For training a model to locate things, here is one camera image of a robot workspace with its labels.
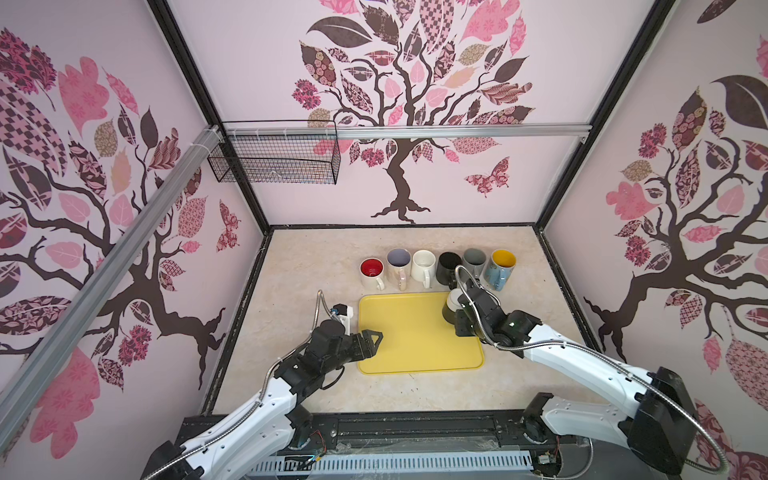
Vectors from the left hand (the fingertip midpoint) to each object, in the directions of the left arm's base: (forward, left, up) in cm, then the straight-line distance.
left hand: (375, 343), depth 80 cm
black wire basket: (+76, +43, +7) cm, 88 cm away
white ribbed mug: (+29, -16, -4) cm, 33 cm away
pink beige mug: (+25, -7, +1) cm, 26 cm away
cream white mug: (+28, +2, -7) cm, 29 cm away
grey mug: (+29, -33, 0) cm, 44 cm away
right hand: (+8, -24, +2) cm, 25 cm away
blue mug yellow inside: (+25, -40, +1) cm, 47 cm away
